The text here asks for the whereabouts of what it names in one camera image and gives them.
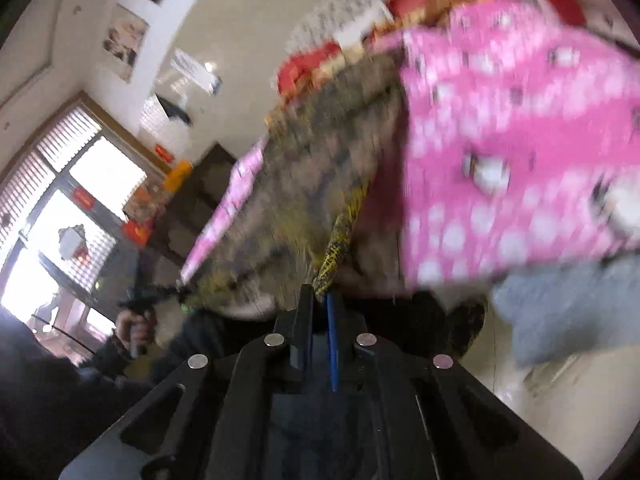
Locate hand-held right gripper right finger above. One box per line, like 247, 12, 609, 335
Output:
325, 293, 583, 480

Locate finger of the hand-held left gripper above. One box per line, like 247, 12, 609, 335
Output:
160, 282, 196, 304

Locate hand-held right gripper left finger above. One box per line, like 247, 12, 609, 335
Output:
60, 284, 316, 480

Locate dark floral shirt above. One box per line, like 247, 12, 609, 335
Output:
190, 52, 408, 321

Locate person's left hand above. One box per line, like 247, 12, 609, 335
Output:
115, 306, 156, 357

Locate red box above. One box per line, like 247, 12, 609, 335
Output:
122, 219, 152, 250

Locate dark wooden table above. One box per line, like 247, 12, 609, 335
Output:
145, 142, 239, 267

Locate window with blinds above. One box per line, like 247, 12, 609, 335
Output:
0, 97, 148, 321

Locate orange box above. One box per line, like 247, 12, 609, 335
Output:
161, 159, 194, 199

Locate dark hanging cloth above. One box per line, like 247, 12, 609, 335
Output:
154, 92, 194, 127

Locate pink penguin blanket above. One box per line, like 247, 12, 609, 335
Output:
180, 0, 640, 291

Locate white pillow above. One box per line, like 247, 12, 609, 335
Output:
331, 5, 392, 47

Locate wall calendar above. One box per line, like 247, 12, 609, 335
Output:
169, 47, 224, 97

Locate wall poster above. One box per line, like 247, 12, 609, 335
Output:
102, 3, 150, 84

